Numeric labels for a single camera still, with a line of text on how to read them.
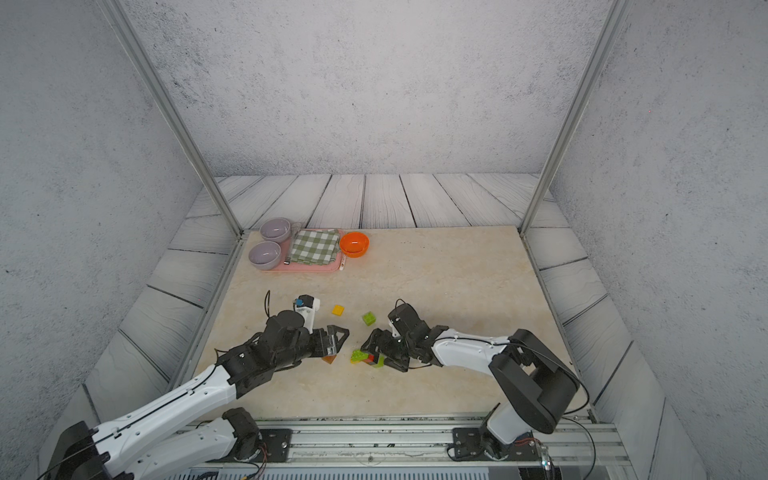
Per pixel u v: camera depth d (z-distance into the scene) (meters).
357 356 0.84
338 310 0.99
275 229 1.18
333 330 0.70
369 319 0.94
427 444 0.75
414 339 0.68
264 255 1.11
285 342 0.60
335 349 0.69
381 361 0.85
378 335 0.78
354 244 1.12
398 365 0.77
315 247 1.15
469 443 0.73
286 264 1.10
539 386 0.44
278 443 0.73
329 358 0.87
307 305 0.71
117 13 0.70
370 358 0.83
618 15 0.70
